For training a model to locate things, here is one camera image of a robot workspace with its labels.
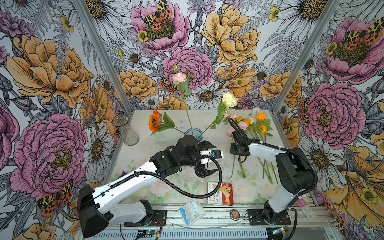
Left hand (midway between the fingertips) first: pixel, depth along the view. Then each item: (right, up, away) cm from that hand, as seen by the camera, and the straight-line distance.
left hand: (212, 159), depth 69 cm
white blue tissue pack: (-10, -28, +7) cm, 31 cm away
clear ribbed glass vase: (-53, +6, +38) cm, 66 cm away
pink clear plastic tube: (+48, -26, +7) cm, 55 cm away
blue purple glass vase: (-8, +11, +15) cm, 20 cm away
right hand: (+17, -3, +27) cm, 32 cm away
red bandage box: (+7, -21, +9) cm, 24 cm away
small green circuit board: (-29, -34, +3) cm, 45 cm away
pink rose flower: (+24, +15, +33) cm, 43 cm away
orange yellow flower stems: (+38, +15, +42) cm, 59 cm away
